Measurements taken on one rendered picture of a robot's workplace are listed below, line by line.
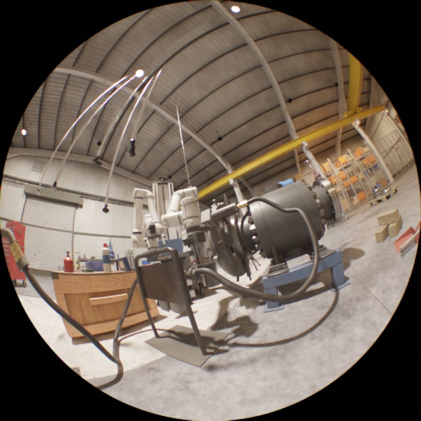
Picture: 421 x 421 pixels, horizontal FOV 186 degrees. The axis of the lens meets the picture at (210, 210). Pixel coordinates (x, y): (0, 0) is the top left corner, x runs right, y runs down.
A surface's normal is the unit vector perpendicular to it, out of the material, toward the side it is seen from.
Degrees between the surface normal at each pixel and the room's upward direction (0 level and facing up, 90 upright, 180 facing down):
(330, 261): 90
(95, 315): 90
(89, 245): 90
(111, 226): 90
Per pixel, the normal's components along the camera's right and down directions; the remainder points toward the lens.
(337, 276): -0.50, -0.18
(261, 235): -0.43, 0.05
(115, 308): 0.84, -0.36
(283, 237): -0.32, 0.29
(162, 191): 0.36, -0.40
